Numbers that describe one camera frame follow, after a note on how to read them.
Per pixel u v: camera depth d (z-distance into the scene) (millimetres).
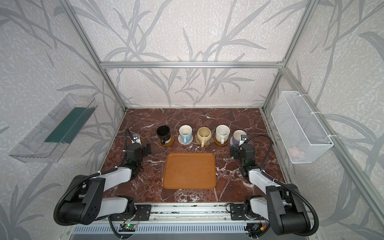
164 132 935
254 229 754
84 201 421
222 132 992
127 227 707
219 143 959
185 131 978
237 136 976
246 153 662
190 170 868
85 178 456
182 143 985
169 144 990
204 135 1006
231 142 999
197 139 956
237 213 728
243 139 782
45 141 629
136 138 780
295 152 722
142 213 736
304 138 606
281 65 937
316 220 381
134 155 682
